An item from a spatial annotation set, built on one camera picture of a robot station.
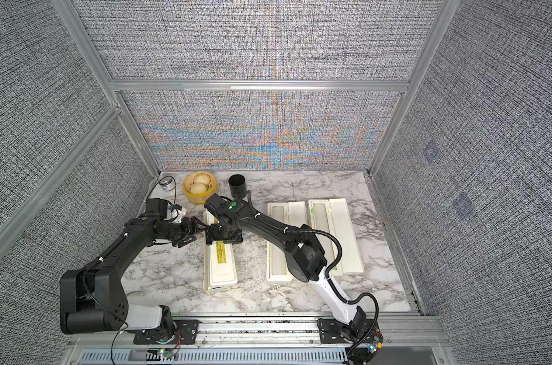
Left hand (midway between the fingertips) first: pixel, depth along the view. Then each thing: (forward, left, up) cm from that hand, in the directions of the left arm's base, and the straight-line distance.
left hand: (205, 229), depth 85 cm
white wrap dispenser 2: (+8, -32, -4) cm, 33 cm away
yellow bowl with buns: (+27, +9, -6) cm, 29 cm away
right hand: (-3, -4, -1) cm, 5 cm away
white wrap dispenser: (+7, -50, -4) cm, 51 cm away
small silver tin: (+30, +24, -7) cm, 39 cm away
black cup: (+25, -10, -4) cm, 27 cm away
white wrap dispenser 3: (-14, -7, -1) cm, 15 cm away
